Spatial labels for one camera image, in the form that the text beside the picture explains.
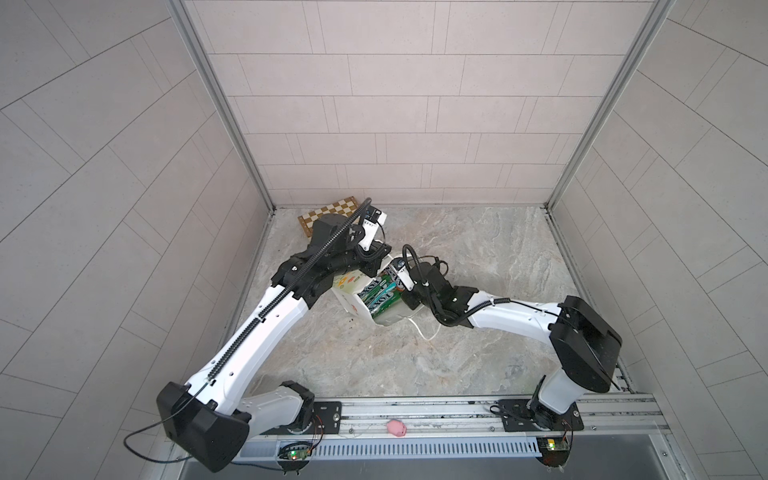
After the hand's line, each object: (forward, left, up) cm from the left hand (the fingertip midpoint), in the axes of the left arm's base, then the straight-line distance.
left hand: (396, 246), depth 69 cm
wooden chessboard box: (+39, +21, -29) cm, 53 cm away
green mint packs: (-3, +4, -20) cm, 20 cm away
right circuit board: (-37, -36, -29) cm, 59 cm away
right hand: (+2, -1, -20) cm, 20 cm away
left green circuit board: (-38, +22, -25) cm, 50 cm away
